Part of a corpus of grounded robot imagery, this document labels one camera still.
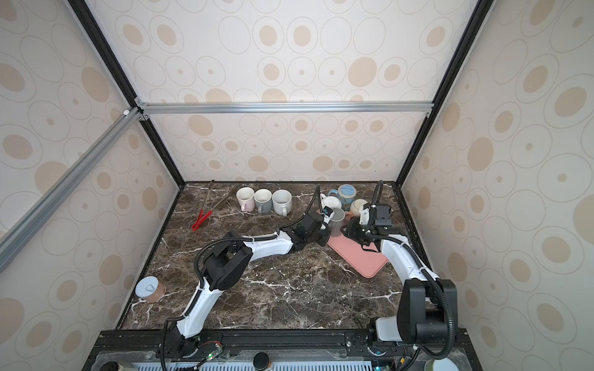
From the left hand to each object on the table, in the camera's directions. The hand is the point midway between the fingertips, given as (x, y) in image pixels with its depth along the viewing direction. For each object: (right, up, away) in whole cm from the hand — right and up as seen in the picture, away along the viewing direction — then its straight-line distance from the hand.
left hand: (336, 225), depth 93 cm
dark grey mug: (0, +1, -1) cm, 2 cm away
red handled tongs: (-59, +4, +13) cm, 61 cm away
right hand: (+3, -1, -5) cm, 6 cm away
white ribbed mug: (-1, +10, +9) cm, 13 cm away
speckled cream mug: (-23, +10, +10) cm, 27 cm away
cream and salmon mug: (+9, +8, +6) cm, 14 cm away
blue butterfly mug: (+6, +13, +8) cm, 16 cm away
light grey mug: (-31, +11, +8) cm, 34 cm away
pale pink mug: (-39, +12, +11) cm, 42 cm away
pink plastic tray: (+12, -14, -1) cm, 19 cm away
